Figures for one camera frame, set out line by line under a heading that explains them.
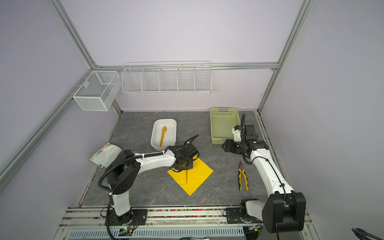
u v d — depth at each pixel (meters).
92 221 0.74
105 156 0.91
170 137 1.04
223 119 1.15
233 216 0.74
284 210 0.40
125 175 0.47
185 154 0.72
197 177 0.87
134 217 0.73
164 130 1.08
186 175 0.87
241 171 0.88
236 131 0.76
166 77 0.97
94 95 0.89
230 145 0.72
